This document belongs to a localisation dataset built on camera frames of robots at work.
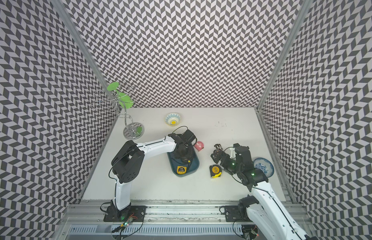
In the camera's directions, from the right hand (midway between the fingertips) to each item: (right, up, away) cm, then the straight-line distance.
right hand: (216, 162), depth 78 cm
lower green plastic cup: (-54, +34, +12) cm, 65 cm away
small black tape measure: (+3, +3, +13) cm, 14 cm away
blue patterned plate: (+29, -3, +8) cm, 30 cm away
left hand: (-16, -1, +13) cm, 20 cm away
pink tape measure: (-8, +6, +18) cm, 21 cm away
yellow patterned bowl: (-28, +23, +33) cm, 49 cm away
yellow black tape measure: (+1, -7, +6) cm, 9 cm away
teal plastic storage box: (-12, -5, +10) cm, 17 cm away
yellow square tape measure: (-19, -6, +6) cm, 21 cm away
